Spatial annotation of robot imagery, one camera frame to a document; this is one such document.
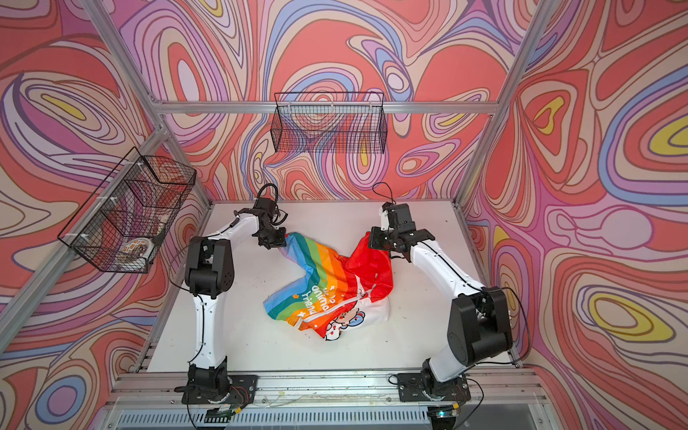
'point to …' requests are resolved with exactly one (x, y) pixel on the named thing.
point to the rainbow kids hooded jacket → (340, 292)
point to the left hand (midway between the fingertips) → (286, 243)
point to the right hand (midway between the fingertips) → (371, 243)
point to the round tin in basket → (140, 246)
